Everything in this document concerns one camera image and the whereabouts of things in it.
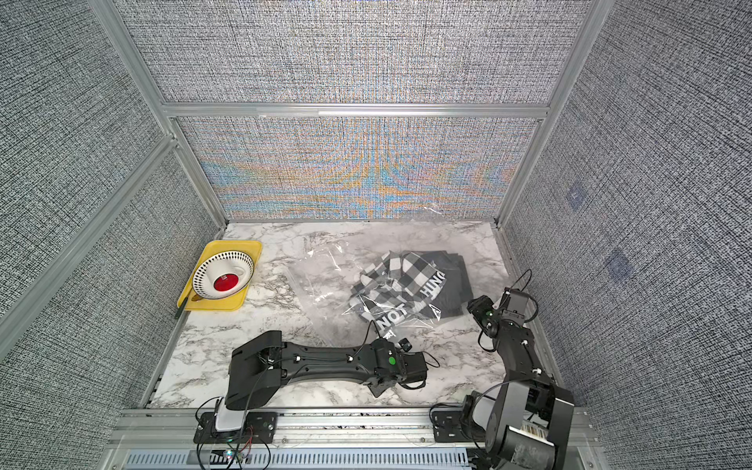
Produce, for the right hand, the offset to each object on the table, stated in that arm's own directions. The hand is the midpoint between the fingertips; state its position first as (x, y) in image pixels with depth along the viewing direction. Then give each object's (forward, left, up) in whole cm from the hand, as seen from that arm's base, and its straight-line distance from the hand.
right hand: (476, 298), depth 88 cm
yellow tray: (+2, +77, -6) cm, 77 cm away
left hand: (-20, +30, -4) cm, 36 cm away
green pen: (-1, +93, -6) cm, 93 cm away
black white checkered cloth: (+6, +23, -3) cm, 24 cm away
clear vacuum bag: (+12, +50, -9) cm, 52 cm away
